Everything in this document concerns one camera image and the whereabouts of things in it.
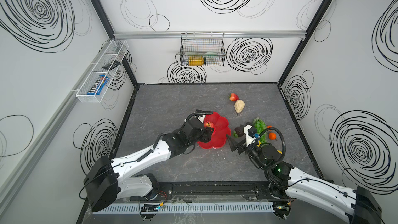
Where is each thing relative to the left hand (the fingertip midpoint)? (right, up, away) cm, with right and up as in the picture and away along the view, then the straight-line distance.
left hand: (211, 129), depth 77 cm
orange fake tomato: (+36, -6, +12) cm, 39 cm away
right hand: (+10, 0, -4) cm, 11 cm away
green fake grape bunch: (+30, -1, +14) cm, 33 cm away
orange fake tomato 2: (+38, -2, +19) cm, 42 cm away
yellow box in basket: (-8, +37, +11) cm, 40 cm away
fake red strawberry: (+18, +16, +31) cm, 39 cm away
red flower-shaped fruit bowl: (+7, -4, +16) cm, 18 cm away
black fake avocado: (+25, 0, +20) cm, 32 cm away
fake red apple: (-1, +3, 0) cm, 3 cm away
